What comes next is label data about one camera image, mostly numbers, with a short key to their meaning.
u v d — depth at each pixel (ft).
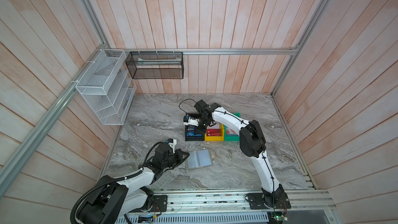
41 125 1.71
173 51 3.05
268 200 2.17
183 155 2.73
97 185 1.43
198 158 2.87
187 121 2.76
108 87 2.24
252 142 1.91
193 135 3.10
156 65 3.39
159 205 2.41
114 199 1.39
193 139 3.04
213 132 3.16
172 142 2.67
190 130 3.21
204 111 2.43
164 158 2.25
